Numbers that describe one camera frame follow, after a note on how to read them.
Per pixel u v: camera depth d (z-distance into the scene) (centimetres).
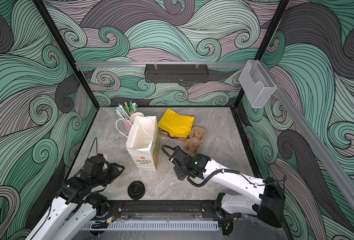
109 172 62
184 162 55
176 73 95
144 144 98
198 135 98
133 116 90
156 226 76
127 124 98
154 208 75
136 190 76
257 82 78
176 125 104
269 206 37
